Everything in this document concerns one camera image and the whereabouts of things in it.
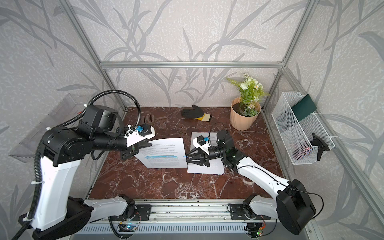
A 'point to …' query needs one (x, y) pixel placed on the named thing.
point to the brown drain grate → (148, 118)
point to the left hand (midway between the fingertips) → (150, 143)
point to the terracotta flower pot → (243, 114)
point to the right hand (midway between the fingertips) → (188, 157)
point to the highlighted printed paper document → (169, 153)
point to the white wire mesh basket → (296, 135)
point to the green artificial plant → (251, 91)
